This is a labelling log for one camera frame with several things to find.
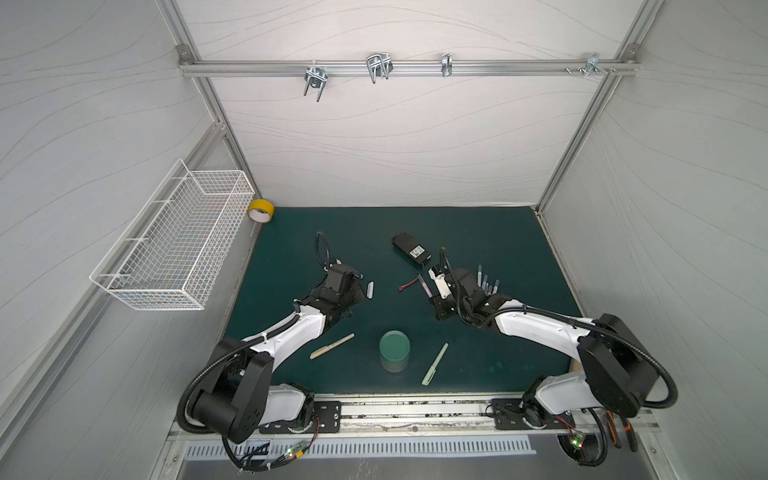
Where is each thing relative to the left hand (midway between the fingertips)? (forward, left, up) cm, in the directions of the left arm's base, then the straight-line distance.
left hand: (363, 282), depth 90 cm
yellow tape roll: (+33, +44, -4) cm, 55 cm away
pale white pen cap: (+2, -1, -8) cm, 8 cm away
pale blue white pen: (+3, -43, -7) cm, 43 cm away
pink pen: (-2, -19, 0) cm, 19 cm away
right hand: (-2, -22, -1) cm, 23 cm away
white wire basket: (-7, +43, +23) cm, 49 cm away
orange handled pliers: (-36, -67, -7) cm, 77 cm away
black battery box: (+18, -16, -5) cm, 24 cm away
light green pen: (-22, -21, -8) cm, 31 cm away
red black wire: (+3, -11, -8) cm, 14 cm away
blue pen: (+5, -40, -8) cm, 41 cm away
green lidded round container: (-21, -10, +2) cm, 23 cm away
